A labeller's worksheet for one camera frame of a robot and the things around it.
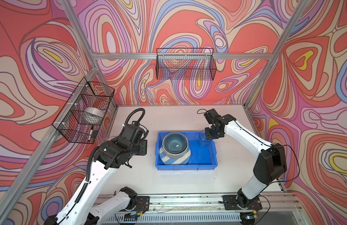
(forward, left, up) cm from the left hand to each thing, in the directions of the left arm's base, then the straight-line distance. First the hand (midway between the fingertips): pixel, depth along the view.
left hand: (143, 143), depth 68 cm
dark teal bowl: (+9, -16, -16) cm, 24 cm away
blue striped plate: (0, -13, -20) cm, 24 cm away
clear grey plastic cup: (+8, -33, -12) cm, 36 cm away
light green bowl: (0, -16, -14) cm, 22 cm away
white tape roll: (+12, +26, +7) cm, 30 cm away
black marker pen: (+7, +29, 0) cm, 30 cm away
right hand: (+11, -39, -14) cm, 43 cm away
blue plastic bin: (+4, -33, -27) cm, 42 cm away
